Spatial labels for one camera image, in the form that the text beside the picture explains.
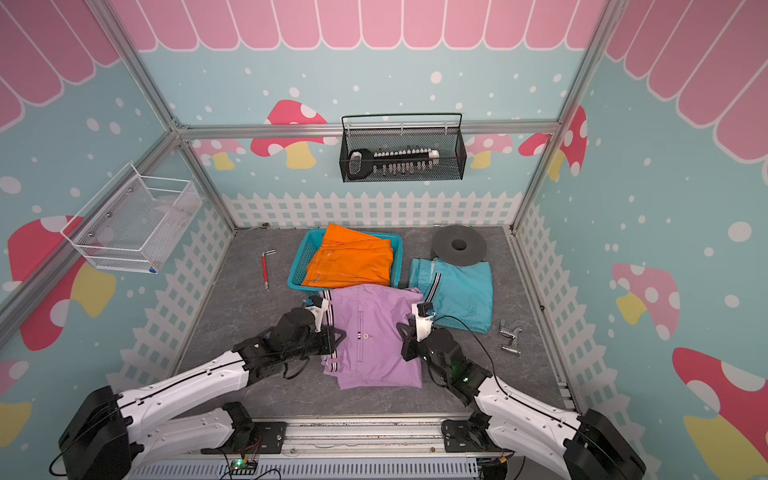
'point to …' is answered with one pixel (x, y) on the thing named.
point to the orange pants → (346, 258)
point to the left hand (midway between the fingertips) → (344, 338)
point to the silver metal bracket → (512, 347)
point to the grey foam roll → (457, 245)
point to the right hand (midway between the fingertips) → (398, 325)
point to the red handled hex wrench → (265, 268)
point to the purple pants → (370, 355)
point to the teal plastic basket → (311, 249)
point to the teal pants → (461, 295)
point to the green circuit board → (243, 467)
